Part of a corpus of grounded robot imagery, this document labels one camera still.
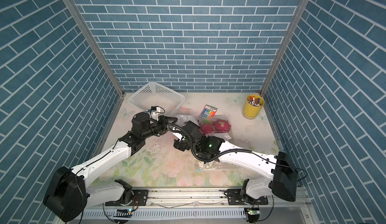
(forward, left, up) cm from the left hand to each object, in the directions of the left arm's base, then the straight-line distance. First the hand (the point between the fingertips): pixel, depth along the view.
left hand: (181, 120), depth 76 cm
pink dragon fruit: (+8, -23, -16) cm, 29 cm away
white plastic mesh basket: (+41, +25, -23) cm, 53 cm away
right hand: (-5, -1, -2) cm, 5 cm away
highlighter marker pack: (+24, -16, -22) cm, 36 cm away
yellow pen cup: (+22, -46, -12) cm, 53 cm away
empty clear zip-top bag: (-15, -20, -23) cm, 34 cm away
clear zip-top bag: (+9, -2, -7) cm, 11 cm away
